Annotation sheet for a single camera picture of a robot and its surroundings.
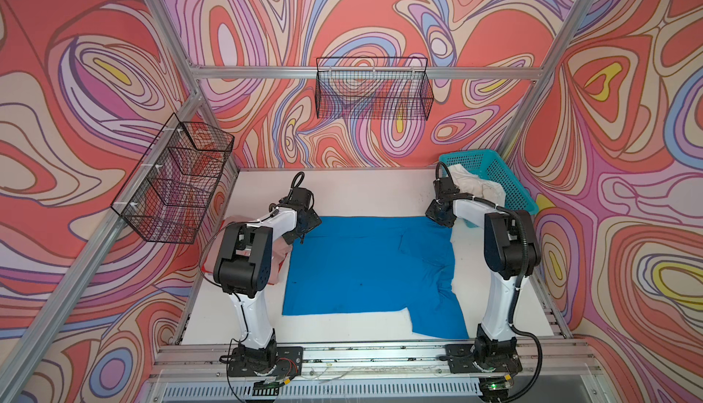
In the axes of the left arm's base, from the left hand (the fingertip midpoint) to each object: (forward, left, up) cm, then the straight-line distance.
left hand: (311, 224), depth 101 cm
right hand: (+3, -49, -2) cm, 49 cm away
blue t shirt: (-15, -24, -2) cm, 28 cm away
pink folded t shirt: (-11, +9, +2) cm, 14 cm away
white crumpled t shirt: (+19, -63, +2) cm, 66 cm away
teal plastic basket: (+28, -74, +4) cm, 79 cm away
